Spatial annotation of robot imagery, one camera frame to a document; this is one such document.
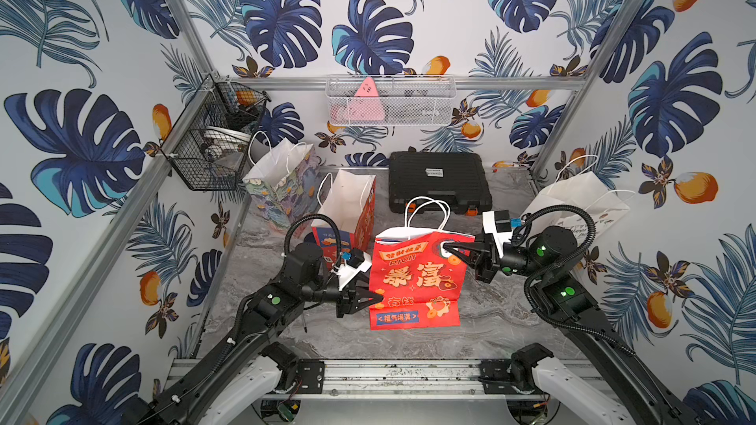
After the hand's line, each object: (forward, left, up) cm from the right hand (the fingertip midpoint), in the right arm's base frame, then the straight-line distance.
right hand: (446, 240), depth 61 cm
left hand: (-6, +14, -12) cm, 19 cm away
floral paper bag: (+24, +42, -9) cm, 49 cm away
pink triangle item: (+48, +19, +2) cm, 51 cm away
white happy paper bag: (+27, -46, -14) cm, 55 cm away
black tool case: (+43, -7, -27) cm, 52 cm away
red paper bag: (-4, +4, -10) cm, 12 cm away
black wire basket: (+33, +63, -2) cm, 71 cm away
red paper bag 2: (+29, +24, -22) cm, 44 cm away
